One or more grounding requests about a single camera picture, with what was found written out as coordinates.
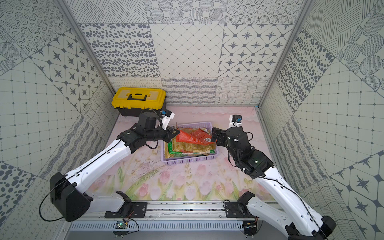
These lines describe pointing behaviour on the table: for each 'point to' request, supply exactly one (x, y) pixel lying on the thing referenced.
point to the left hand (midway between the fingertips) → (178, 128)
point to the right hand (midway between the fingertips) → (221, 131)
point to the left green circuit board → (121, 225)
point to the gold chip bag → (174, 145)
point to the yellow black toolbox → (130, 101)
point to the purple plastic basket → (172, 161)
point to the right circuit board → (250, 227)
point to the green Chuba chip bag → (184, 153)
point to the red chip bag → (198, 136)
